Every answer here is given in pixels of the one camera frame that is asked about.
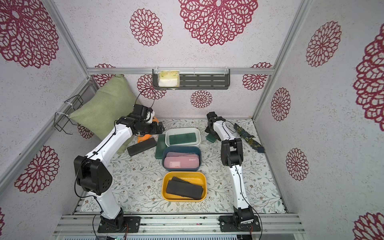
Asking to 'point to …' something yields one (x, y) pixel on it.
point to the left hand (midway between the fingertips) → (157, 130)
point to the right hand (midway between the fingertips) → (213, 131)
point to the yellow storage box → (197, 178)
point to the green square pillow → (106, 103)
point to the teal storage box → (190, 149)
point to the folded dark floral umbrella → (249, 139)
